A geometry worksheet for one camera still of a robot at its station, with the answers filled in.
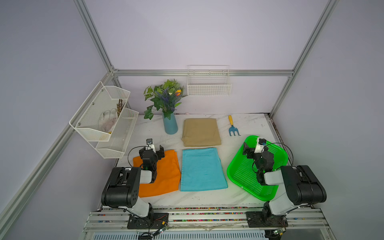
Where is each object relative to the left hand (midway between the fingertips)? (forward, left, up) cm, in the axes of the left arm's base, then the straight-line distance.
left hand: (152, 147), depth 94 cm
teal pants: (-13, -32, -4) cm, 34 cm away
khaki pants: (+16, -29, -4) cm, 34 cm away
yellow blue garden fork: (+22, -56, -6) cm, 61 cm away
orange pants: (-15, -11, -4) cm, 19 cm away
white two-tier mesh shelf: (-2, +24, +5) cm, 25 cm away
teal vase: (+18, -10, 0) cm, 20 cm away
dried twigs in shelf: (+10, +15, +26) cm, 31 cm away
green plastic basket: (-13, -56, -6) cm, 58 cm away
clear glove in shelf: (+3, +19, +24) cm, 30 cm away
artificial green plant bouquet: (+16, -10, +27) cm, 33 cm away
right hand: (+1, -63, +2) cm, 63 cm away
